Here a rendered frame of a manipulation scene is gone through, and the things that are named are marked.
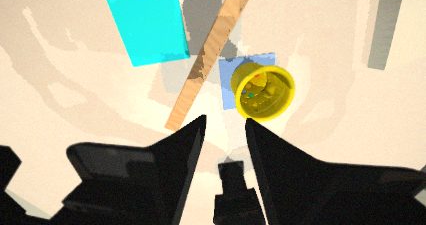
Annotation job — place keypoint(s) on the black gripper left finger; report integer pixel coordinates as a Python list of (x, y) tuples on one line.
[(166, 167)]

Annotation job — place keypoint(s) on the tan rectangular bar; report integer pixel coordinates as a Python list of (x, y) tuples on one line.
[(217, 37)]

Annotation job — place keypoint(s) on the yellow translucent cup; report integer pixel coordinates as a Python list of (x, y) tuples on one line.
[(273, 90)]

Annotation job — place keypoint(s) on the cream flat rectangular block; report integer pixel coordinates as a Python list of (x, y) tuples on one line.
[(399, 35)]

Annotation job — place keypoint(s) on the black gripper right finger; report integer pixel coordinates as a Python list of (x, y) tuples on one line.
[(295, 186)]

